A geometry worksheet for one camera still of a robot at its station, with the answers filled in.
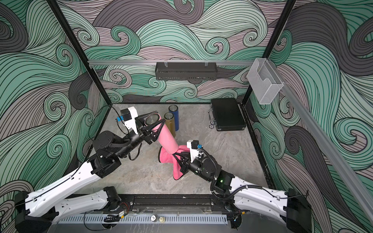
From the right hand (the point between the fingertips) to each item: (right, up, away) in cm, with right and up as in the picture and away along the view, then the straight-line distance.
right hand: (171, 156), depth 65 cm
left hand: (-3, +19, -13) cm, 23 cm away
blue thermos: (-1, +22, +23) cm, 32 cm away
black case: (+42, +19, +52) cm, 70 cm away
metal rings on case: (+28, +17, +45) cm, 56 cm away
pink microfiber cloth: (-4, -2, +3) cm, 5 cm away
